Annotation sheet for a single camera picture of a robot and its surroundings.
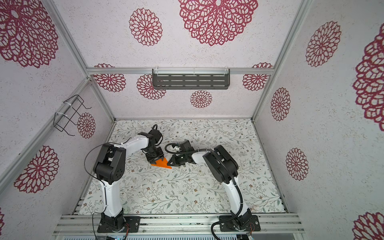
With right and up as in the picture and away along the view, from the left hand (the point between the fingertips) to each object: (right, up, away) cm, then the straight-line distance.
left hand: (159, 164), depth 98 cm
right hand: (+5, +2, -3) cm, 6 cm away
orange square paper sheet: (+2, +1, -2) cm, 4 cm away
